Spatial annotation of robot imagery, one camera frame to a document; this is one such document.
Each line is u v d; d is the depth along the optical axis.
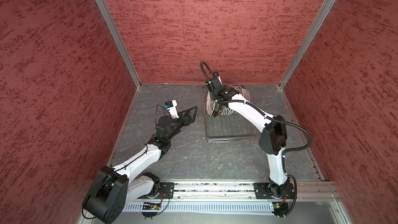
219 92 0.67
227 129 0.95
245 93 0.96
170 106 0.71
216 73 0.77
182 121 0.71
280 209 0.70
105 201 0.40
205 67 0.75
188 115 0.70
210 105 1.00
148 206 0.73
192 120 0.70
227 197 0.73
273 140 0.50
